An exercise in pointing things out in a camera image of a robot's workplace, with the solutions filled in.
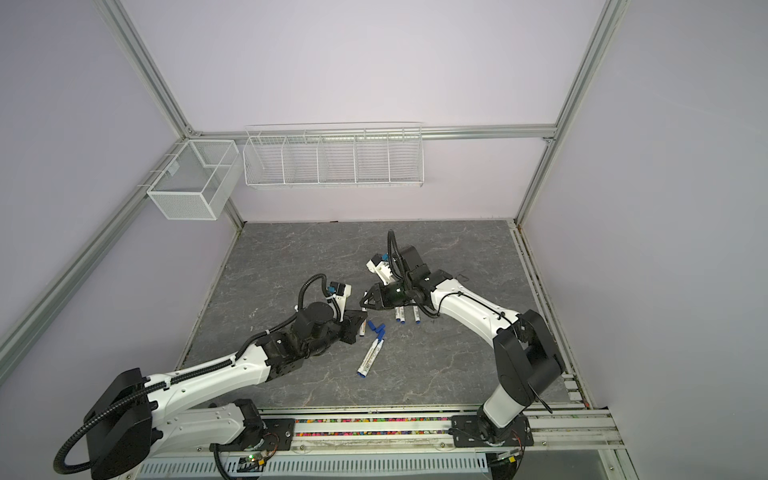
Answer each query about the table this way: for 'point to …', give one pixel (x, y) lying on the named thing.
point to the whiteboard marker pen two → (416, 315)
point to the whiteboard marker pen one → (400, 314)
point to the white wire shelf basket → (333, 155)
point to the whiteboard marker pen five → (369, 358)
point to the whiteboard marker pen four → (363, 328)
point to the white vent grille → (204, 466)
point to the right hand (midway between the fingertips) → (363, 306)
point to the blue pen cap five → (381, 330)
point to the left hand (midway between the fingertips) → (365, 318)
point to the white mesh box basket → (197, 181)
